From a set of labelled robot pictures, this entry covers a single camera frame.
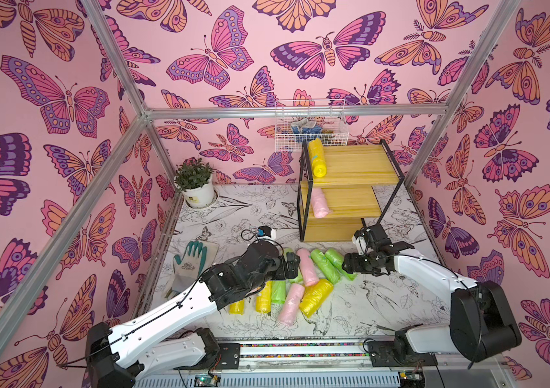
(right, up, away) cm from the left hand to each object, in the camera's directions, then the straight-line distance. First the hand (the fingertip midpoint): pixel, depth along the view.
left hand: (292, 259), depth 72 cm
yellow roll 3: (-18, -18, +8) cm, 26 cm away
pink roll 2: (+7, -8, +17) cm, 20 cm away
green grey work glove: (-36, -4, +22) cm, 42 cm away
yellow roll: (+8, -15, +10) cm, 19 cm away
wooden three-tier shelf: (+22, +23, +3) cm, 32 cm away
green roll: (+18, -4, +18) cm, 26 cm away
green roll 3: (-4, -14, +11) cm, 18 cm away
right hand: (+23, -6, +17) cm, 29 cm away
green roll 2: (+14, -6, +18) cm, 23 cm away
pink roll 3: (0, -17, +8) cm, 19 cm away
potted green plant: (-39, +27, +27) cm, 55 cm away
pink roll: (+11, +17, +15) cm, 25 cm away
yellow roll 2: (-9, -16, +11) cm, 22 cm away
